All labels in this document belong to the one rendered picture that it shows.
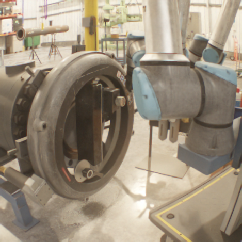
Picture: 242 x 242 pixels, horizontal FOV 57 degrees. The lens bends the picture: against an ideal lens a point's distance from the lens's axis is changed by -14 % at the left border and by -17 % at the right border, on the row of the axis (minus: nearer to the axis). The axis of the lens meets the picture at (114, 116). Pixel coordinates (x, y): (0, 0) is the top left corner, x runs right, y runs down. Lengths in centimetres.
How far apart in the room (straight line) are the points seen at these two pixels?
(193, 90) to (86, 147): 69
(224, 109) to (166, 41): 26
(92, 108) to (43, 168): 35
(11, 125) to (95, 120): 45
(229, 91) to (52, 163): 72
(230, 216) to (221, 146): 37
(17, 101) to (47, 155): 40
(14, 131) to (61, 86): 44
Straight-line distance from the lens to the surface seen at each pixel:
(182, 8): 94
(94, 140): 119
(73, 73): 104
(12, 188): 150
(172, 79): 67
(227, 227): 107
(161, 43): 69
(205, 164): 78
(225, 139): 79
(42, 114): 99
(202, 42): 139
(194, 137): 80
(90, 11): 485
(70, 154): 131
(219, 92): 73
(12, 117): 130
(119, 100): 115
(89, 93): 113
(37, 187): 107
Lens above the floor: 109
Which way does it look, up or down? 20 degrees down
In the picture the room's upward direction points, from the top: 1 degrees counter-clockwise
